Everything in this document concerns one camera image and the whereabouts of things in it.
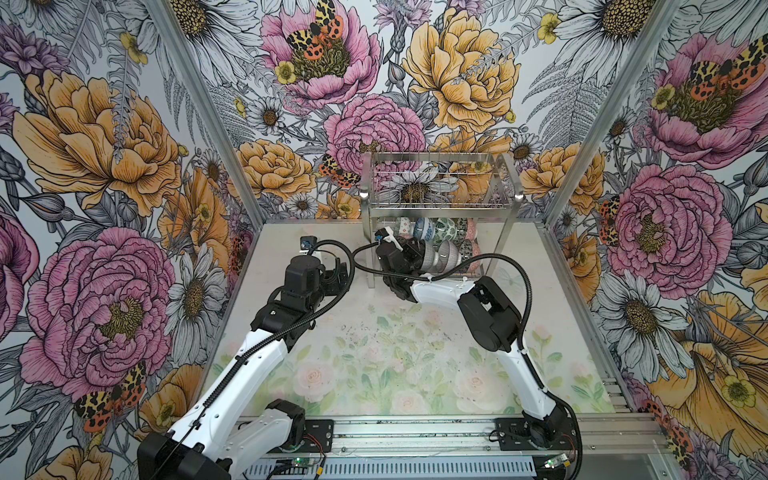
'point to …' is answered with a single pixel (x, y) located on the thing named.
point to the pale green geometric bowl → (404, 227)
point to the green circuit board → (300, 462)
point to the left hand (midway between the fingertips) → (327, 275)
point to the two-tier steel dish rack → (399, 181)
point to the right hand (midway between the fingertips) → (418, 243)
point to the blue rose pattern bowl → (424, 228)
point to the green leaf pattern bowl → (444, 229)
